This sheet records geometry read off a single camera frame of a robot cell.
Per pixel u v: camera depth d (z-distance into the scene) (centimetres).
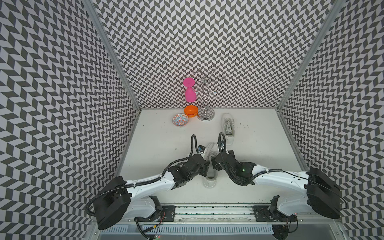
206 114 116
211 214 74
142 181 47
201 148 72
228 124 95
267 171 51
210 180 74
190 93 94
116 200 40
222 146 68
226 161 59
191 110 114
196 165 60
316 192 40
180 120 111
